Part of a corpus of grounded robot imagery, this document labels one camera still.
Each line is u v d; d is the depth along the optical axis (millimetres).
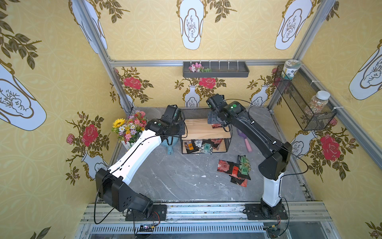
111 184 394
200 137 857
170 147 972
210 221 720
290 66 853
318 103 652
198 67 878
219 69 924
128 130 858
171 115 576
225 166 898
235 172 861
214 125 891
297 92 903
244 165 884
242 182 834
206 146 967
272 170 549
